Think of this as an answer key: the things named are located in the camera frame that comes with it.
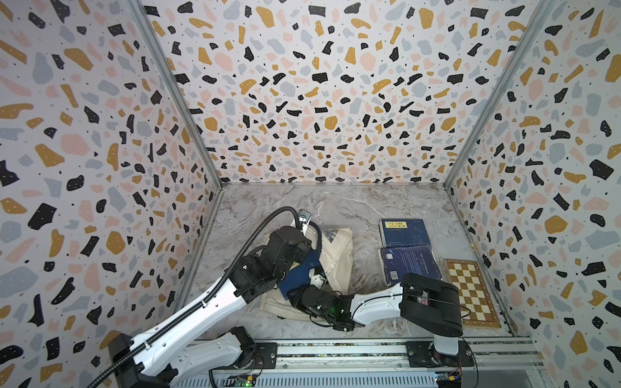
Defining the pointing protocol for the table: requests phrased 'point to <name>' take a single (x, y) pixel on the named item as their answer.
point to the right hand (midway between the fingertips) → (286, 296)
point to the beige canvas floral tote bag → (335, 261)
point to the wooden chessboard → (466, 276)
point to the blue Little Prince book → (395, 232)
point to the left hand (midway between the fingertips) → (302, 230)
